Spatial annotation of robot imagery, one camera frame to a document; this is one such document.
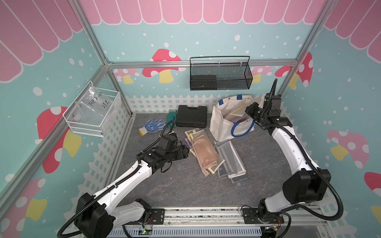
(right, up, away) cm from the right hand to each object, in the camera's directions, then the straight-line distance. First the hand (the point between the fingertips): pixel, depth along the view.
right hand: (245, 106), depth 82 cm
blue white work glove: (-61, -11, +31) cm, 70 cm away
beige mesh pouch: (-1, -2, +7) cm, 7 cm away
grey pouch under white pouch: (-3, -43, +5) cm, 43 cm away
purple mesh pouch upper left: (-1, -7, +5) cm, 9 cm away
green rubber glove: (-46, -2, +34) cm, 57 cm away
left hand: (-34, -26, -2) cm, 43 cm away
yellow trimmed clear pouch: (-26, -16, +24) cm, 39 cm away
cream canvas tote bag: (-6, -6, +13) cm, 16 cm away
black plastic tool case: (-31, -4, +30) cm, 43 cm away
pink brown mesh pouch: (-21, -29, +12) cm, 38 cm away
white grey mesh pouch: (-5, -35, +7) cm, 36 cm away
